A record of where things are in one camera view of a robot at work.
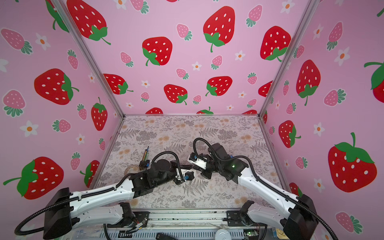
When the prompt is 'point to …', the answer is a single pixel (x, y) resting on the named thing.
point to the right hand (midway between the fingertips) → (194, 165)
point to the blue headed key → (187, 177)
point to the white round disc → (223, 234)
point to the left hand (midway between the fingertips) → (190, 162)
